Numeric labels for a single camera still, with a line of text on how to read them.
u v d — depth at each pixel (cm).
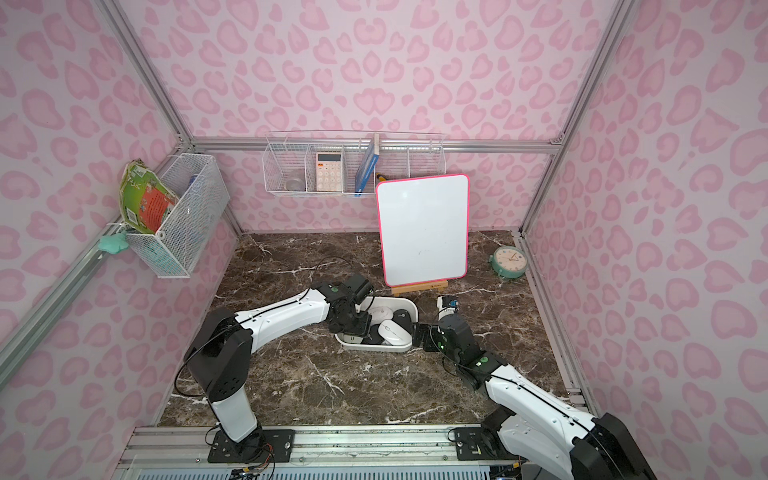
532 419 49
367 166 88
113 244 62
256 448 69
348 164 98
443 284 98
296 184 96
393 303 95
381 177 97
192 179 88
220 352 47
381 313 93
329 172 95
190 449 75
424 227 91
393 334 88
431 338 73
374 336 88
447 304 73
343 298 65
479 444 73
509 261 107
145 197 73
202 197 86
